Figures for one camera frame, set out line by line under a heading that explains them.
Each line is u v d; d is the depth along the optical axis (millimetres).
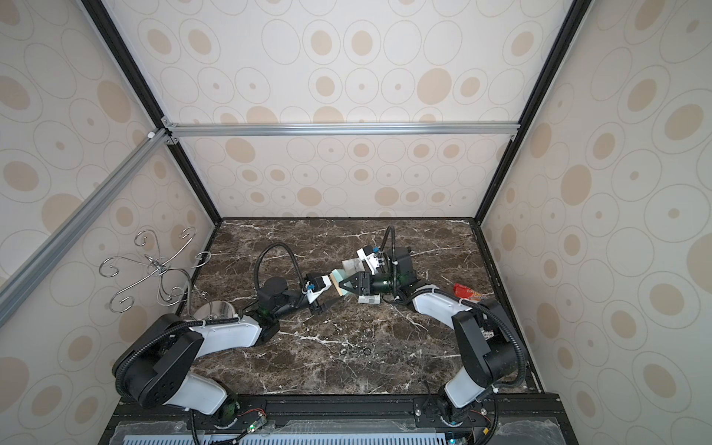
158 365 436
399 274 696
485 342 456
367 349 853
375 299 921
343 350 851
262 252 1102
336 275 795
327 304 744
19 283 515
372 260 792
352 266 1000
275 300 660
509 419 730
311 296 713
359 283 750
